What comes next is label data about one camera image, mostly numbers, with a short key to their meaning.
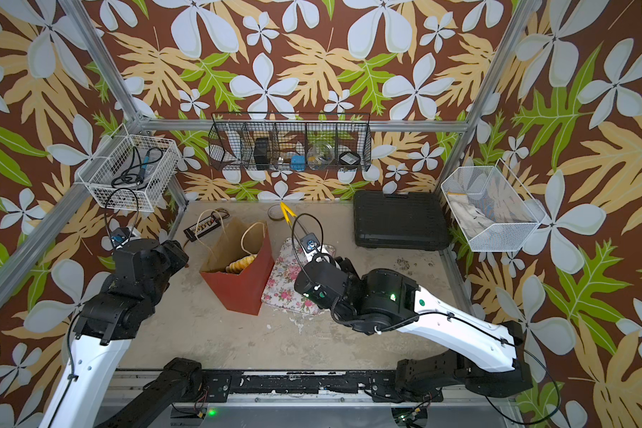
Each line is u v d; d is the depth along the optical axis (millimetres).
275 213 1157
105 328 406
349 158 960
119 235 530
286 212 647
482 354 373
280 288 935
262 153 1009
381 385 736
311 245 479
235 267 806
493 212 807
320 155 918
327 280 378
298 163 956
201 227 1097
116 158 800
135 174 772
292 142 982
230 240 800
